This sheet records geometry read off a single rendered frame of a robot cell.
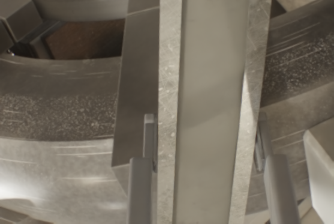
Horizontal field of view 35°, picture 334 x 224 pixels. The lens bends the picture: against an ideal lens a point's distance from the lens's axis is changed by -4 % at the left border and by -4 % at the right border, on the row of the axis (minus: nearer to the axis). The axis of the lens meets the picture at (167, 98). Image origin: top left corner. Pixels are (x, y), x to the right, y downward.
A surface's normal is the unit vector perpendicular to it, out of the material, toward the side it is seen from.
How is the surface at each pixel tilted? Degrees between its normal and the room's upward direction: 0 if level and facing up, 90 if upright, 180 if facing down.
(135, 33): 90
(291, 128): 65
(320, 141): 90
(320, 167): 22
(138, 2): 90
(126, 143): 90
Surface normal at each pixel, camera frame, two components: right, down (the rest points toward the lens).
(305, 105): 0.03, 0.11
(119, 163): -0.28, -0.73
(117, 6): -0.22, 0.69
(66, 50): 0.67, 0.32
